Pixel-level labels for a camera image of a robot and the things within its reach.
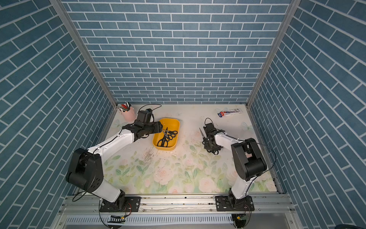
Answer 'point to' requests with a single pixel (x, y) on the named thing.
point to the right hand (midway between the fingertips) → (211, 147)
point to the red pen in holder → (124, 106)
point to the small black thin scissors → (204, 139)
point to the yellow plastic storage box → (172, 124)
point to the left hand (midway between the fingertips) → (162, 126)
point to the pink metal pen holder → (129, 115)
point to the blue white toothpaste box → (229, 112)
